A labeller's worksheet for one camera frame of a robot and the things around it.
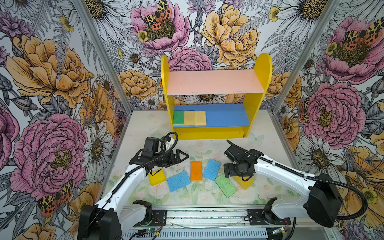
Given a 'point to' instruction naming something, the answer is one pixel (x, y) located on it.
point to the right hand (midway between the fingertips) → (236, 177)
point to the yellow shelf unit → (223, 121)
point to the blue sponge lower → (178, 181)
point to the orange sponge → (196, 171)
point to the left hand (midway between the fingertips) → (183, 163)
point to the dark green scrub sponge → (178, 119)
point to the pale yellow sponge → (189, 118)
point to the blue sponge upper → (211, 169)
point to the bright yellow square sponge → (157, 178)
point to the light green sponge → (225, 185)
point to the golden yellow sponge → (245, 185)
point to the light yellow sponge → (200, 119)
